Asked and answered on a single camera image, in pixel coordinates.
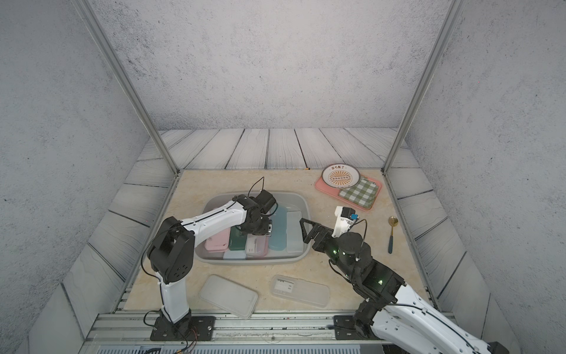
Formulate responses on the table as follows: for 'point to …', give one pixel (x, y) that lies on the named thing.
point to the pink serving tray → (334, 192)
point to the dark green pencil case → (237, 239)
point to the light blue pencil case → (234, 255)
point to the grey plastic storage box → (299, 202)
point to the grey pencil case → (229, 296)
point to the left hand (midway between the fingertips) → (265, 233)
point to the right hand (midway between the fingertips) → (309, 224)
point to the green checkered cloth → (363, 194)
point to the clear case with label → (300, 290)
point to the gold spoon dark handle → (393, 221)
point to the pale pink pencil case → (218, 243)
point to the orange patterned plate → (340, 175)
